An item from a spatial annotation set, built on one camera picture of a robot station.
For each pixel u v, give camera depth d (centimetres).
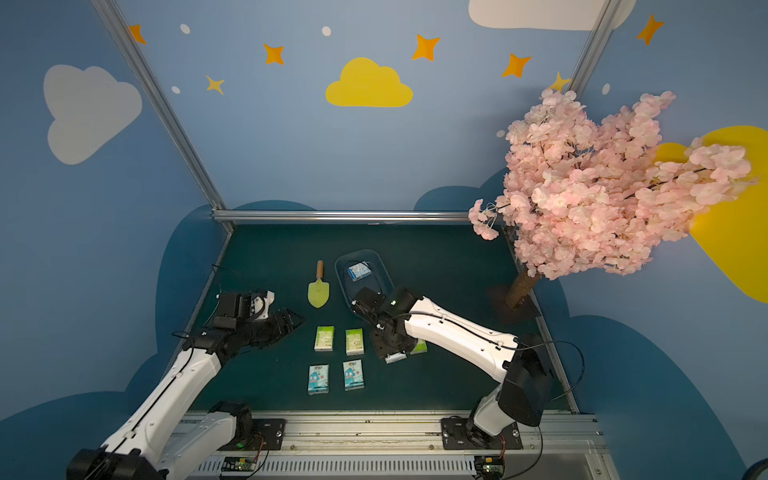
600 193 49
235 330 61
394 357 71
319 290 101
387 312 52
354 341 88
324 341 88
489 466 73
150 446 41
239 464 72
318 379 82
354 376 82
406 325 51
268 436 73
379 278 105
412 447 74
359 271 104
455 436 74
